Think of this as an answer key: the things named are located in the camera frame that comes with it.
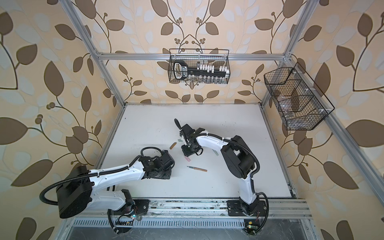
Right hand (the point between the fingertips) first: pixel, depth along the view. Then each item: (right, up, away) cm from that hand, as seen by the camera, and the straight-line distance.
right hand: (187, 154), depth 91 cm
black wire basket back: (+22, +45, -2) cm, 50 cm away
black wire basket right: (+58, +29, -18) cm, 67 cm away
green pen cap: (-4, +9, -2) cm, 10 cm away
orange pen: (+6, -8, -4) cm, 11 cm away
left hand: (-9, -9, -8) cm, 15 cm away
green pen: (+18, +1, +3) cm, 18 cm away
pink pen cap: (0, -3, 0) cm, 3 cm away
